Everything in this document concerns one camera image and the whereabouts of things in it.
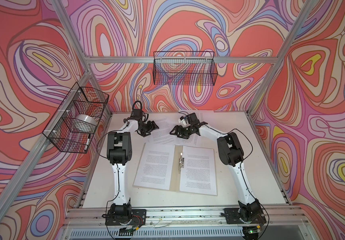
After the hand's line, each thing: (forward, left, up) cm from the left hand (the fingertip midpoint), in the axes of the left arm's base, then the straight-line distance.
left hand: (157, 128), depth 106 cm
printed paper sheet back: (+16, -39, -4) cm, 42 cm away
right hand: (-6, -13, -2) cm, 14 cm away
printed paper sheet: (-33, -26, -3) cm, 43 cm away
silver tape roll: (-20, +31, +29) cm, 47 cm away
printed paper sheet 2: (-28, 0, -4) cm, 28 cm away
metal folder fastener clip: (-26, -16, -2) cm, 30 cm away
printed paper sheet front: (-3, -3, -4) cm, 6 cm away
